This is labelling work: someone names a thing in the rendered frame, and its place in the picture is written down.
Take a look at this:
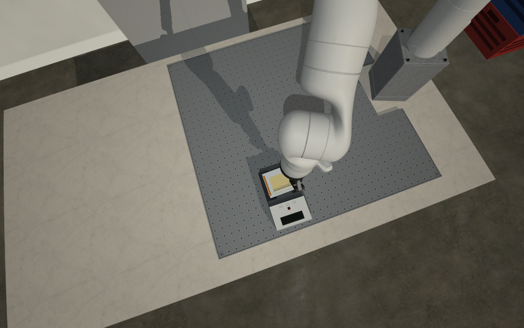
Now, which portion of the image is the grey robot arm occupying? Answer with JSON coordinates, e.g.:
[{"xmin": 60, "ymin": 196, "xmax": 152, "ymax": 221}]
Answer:
[{"xmin": 278, "ymin": 0, "xmax": 491, "ymax": 178}]

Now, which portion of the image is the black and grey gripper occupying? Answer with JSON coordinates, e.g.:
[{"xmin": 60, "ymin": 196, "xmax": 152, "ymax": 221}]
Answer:
[{"xmin": 279, "ymin": 164, "xmax": 305, "ymax": 192}]

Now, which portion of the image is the grey and white cassette dock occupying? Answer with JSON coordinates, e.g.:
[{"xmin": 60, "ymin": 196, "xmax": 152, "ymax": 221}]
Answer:
[{"xmin": 258, "ymin": 166, "xmax": 312, "ymax": 231}]

